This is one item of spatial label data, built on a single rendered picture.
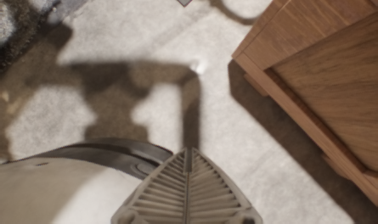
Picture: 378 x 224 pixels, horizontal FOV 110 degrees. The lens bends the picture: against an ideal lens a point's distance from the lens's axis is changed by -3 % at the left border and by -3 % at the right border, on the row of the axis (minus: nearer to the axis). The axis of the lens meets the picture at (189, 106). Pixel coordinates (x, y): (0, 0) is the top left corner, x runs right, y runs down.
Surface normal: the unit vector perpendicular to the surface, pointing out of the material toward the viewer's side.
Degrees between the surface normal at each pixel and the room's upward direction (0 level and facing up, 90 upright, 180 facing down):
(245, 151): 0
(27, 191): 55
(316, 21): 90
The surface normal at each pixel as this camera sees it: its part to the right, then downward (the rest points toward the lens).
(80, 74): -0.03, 0.00
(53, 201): 0.19, -0.80
